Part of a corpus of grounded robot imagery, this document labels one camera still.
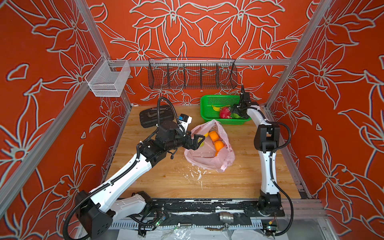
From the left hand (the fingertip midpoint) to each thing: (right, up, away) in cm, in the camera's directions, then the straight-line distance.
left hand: (198, 133), depth 68 cm
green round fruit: (+29, +10, +39) cm, 50 cm away
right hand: (+30, +14, +41) cm, 53 cm away
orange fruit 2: (+14, -9, +21) cm, 27 cm away
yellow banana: (+17, +15, +46) cm, 51 cm away
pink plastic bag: (+5, -17, +23) cm, 29 cm away
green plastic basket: (+11, +11, +46) cm, 48 cm away
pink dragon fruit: (+21, +12, +37) cm, 44 cm away
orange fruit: (+12, -4, +26) cm, 29 cm away
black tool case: (-33, +8, +35) cm, 49 cm away
